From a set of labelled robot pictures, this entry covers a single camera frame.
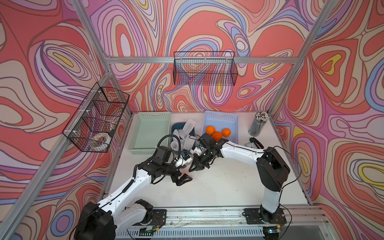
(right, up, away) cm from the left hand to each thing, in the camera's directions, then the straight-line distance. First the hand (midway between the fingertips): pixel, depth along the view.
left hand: (188, 172), depth 77 cm
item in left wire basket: (-42, +18, -7) cm, 46 cm away
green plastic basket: (-31, +23, +33) cm, 51 cm away
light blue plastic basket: (+24, +28, +35) cm, 51 cm away
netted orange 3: (+19, +18, +21) cm, 34 cm away
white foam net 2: (0, +14, +16) cm, 21 cm away
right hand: (+2, -1, +1) cm, 2 cm away
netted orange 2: (+14, +22, +25) cm, 36 cm away
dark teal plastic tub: (-7, +25, +25) cm, 36 cm away
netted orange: (-1, 0, +3) cm, 3 cm away
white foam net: (0, +25, +22) cm, 33 cm away
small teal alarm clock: (+41, +12, +21) cm, 48 cm away
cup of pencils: (+45, +29, +16) cm, 56 cm away
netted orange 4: (+26, +20, +26) cm, 42 cm away
